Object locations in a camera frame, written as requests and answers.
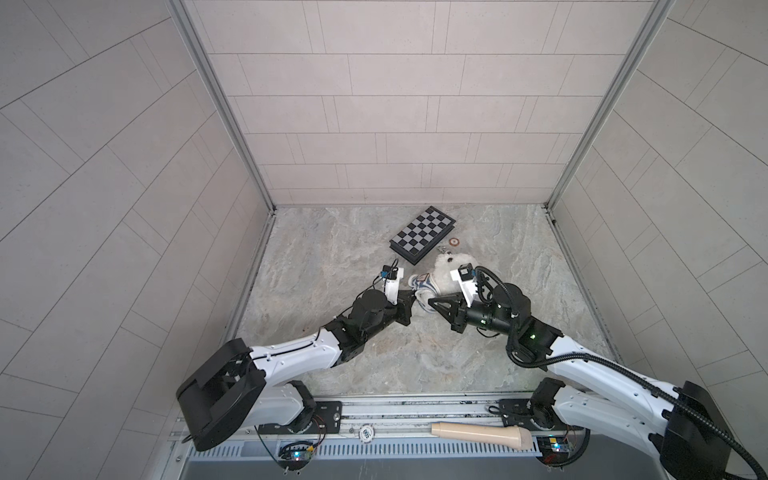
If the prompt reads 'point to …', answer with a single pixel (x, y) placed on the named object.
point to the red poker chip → (454, 241)
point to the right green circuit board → (552, 449)
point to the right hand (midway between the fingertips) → (429, 309)
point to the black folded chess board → (420, 236)
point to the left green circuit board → (295, 457)
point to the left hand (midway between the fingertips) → (424, 292)
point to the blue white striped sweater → (425, 288)
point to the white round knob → (366, 433)
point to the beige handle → (508, 436)
